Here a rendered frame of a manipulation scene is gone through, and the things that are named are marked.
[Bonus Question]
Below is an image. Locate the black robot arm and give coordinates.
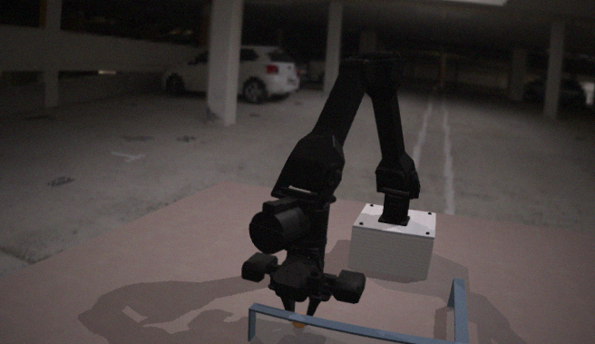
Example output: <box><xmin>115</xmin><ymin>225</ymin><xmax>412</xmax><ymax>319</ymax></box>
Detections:
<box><xmin>249</xmin><ymin>50</ymin><xmax>421</xmax><ymax>302</ymax></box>

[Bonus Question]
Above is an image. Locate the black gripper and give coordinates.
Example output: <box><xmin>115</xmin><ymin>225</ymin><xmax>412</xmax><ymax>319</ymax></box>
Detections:
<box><xmin>241</xmin><ymin>238</ymin><xmax>366</xmax><ymax>317</ymax></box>

